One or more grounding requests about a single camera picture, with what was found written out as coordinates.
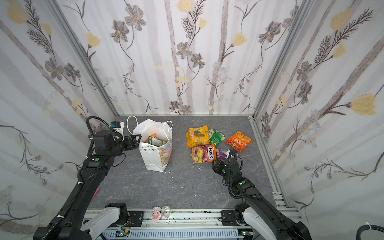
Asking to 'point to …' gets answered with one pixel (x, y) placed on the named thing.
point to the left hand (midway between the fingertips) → (132, 131)
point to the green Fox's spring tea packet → (155, 141)
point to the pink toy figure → (156, 214)
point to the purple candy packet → (222, 155)
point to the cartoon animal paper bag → (155, 158)
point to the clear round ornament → (166, 211)
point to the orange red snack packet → (238, 140)
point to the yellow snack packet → (197, 136)
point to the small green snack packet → (215, 137)
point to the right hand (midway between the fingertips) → (211, 159)
